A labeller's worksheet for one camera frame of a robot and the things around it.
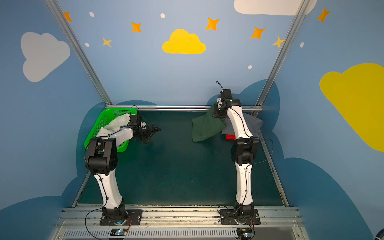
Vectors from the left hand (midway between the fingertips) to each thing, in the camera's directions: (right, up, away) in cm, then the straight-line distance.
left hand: (158, 133), depth 101 cm
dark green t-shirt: (+33, +5, +4) cm, 33 cm away
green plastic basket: (-40, +14, +10) cm, 44 cm away
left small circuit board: (-12, -47, -31) cm, 57 cm away
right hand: (+40, +14, -4) cm, 42 cm away
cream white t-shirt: (-35, +6, +9) cm, 36 cm away
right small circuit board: (+49, -48, -30) cm, 75 cm away
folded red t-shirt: (+51, -3, +4) cm, 51 cm away
